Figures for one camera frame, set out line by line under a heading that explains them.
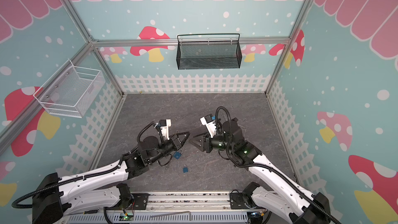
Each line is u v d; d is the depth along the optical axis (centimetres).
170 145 63
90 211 69
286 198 43
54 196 41
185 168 85
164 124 66
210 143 60
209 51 95
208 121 61
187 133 70
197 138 66
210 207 74
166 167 84
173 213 71
